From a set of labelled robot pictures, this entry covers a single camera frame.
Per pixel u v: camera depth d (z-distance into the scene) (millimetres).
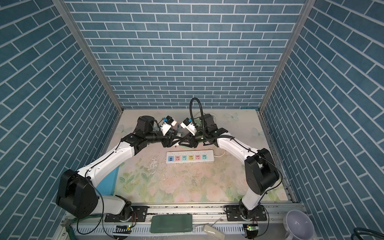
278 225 710
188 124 725
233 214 734
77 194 403
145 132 628
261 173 456
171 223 709
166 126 685
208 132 680
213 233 678
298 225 707
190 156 914
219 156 940
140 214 744
